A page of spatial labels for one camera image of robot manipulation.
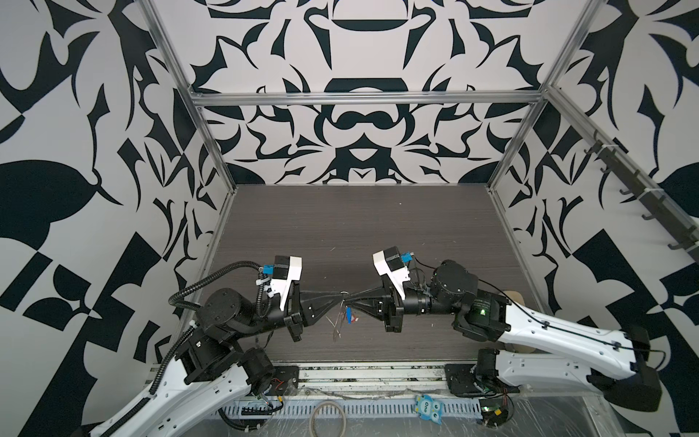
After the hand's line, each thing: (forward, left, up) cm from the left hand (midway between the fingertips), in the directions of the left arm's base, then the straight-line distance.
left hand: (342, 293), depth 50 cm
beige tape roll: (-17, +1, -37) cm, 41 cm away
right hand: (-1, -1, -2) cm, 3 cm away
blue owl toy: (-15, -21, -37) cm, 45 cm away
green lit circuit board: (-16, -38, -39) cm, 57 cm away
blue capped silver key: (-2, -1, -5) cm, 6 cm away
